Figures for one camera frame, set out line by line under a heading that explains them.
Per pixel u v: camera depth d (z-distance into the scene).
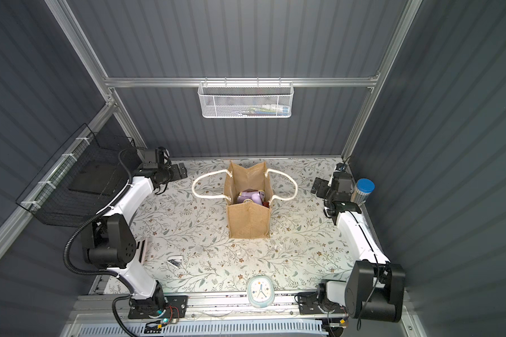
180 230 0.94
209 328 0.71
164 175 0.75
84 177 0.74
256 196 0.86
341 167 0.74
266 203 0.79
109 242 0.48
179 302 0.75
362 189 0.81
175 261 0.84
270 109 0.91
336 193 0.64
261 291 0.74
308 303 0.73
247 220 0.82
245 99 1.24
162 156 0.75
